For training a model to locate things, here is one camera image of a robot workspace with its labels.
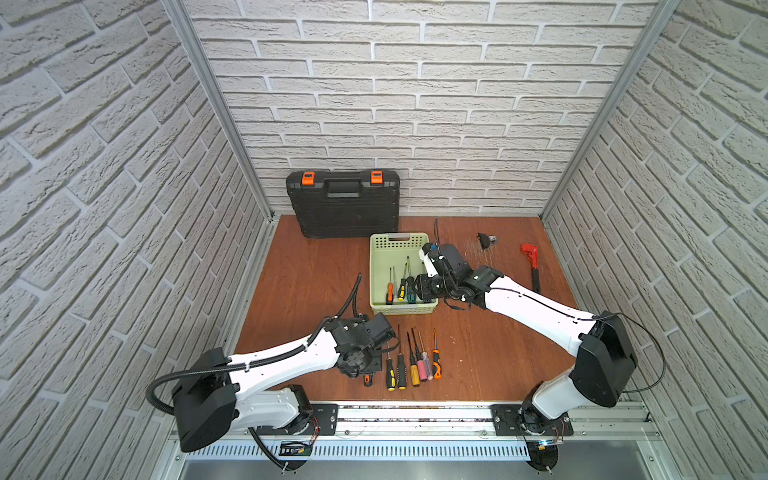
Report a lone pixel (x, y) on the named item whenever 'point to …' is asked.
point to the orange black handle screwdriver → (390, 290)
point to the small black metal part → (484, 240)
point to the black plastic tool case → (345, 203)
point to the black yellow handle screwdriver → (402, 287)
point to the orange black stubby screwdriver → (436, 353)
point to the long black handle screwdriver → (401, 371)
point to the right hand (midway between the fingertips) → (421, 285)
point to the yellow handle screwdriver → (414, 368)
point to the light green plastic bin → (394, 265)
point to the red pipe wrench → (532, 250)
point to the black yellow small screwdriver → (390, 374)
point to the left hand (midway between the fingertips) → (380, 365)
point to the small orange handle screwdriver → (368, 380)
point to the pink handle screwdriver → (420, 363)
